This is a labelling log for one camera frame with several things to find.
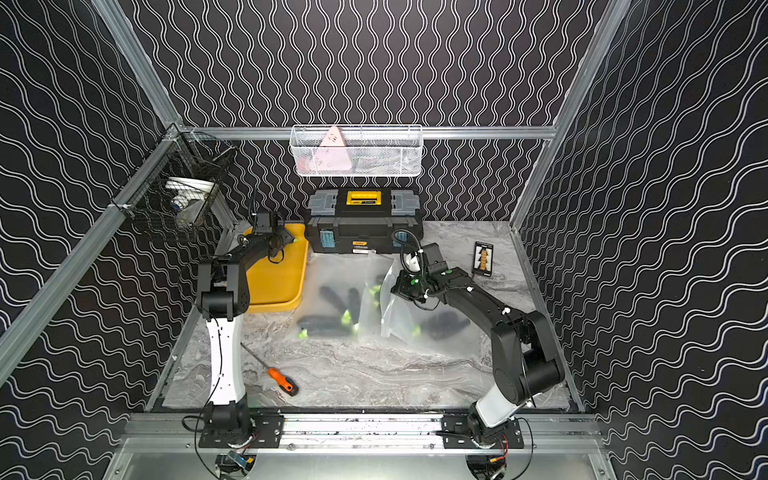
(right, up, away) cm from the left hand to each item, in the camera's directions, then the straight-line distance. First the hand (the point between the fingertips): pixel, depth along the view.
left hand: (281, 232), depth 111 cm
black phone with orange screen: (+74, -10, -5) cm, 75 cm away
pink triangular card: (+23, +22, -22) cm, 38 cm away
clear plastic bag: (+34, -30, -21) cm, 50 cm away
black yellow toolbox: (+32, +3, -12) cm, 34 cm away
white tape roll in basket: (-14, +9, -32) cm, 36 cm away
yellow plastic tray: (+4, -19, -14) cm, 24 cm away
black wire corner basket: (-24, +23, -18) cm, 38 cm away
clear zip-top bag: (+22, -25, -16) cm, 37 cm away
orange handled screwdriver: (+12, -42, -31) cm, 54 cm away
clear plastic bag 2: (+44, -27, -24) cm, 57 cm away
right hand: (+41, -18, -23) cm, 50 cm away
